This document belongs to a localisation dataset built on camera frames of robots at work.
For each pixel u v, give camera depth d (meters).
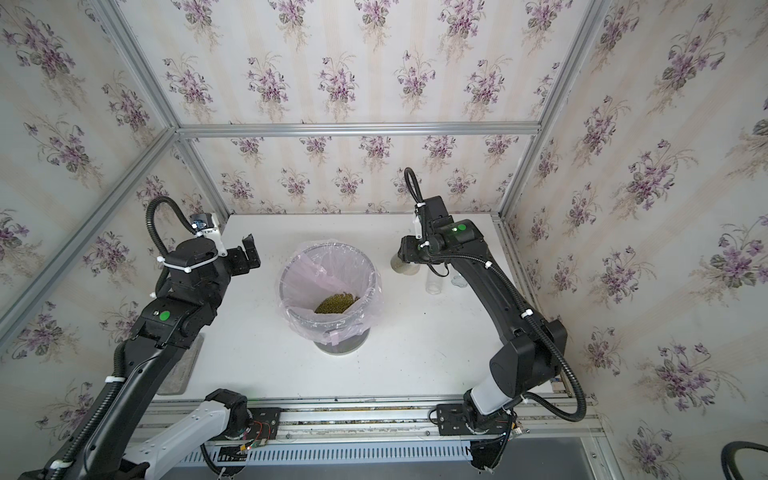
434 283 0.98
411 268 0.73
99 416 0.37
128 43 0.74
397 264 0.84
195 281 0.47
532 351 0.41
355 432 0.73
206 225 0.55
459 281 0.97
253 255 0.62
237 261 0.59
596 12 0.71
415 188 0.61
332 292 0.90
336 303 0.92
